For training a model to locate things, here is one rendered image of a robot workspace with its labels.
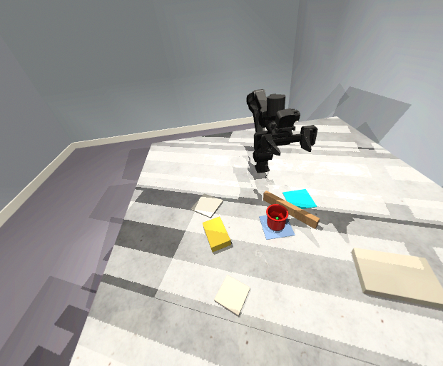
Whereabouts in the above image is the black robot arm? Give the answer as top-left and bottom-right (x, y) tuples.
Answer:
(246, 89), (300, 173)

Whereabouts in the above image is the brown wooden bar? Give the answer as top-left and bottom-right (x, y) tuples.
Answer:
(263, 191), (320, 229)

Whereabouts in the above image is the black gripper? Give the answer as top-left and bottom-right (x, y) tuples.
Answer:
(254, 122), (318, 156)

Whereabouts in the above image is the yellow rectangular block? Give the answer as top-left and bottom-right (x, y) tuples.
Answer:
(203, 217), (231, 252)

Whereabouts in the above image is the beige flat slab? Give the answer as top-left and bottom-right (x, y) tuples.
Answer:
(352, 248), (443, 309)

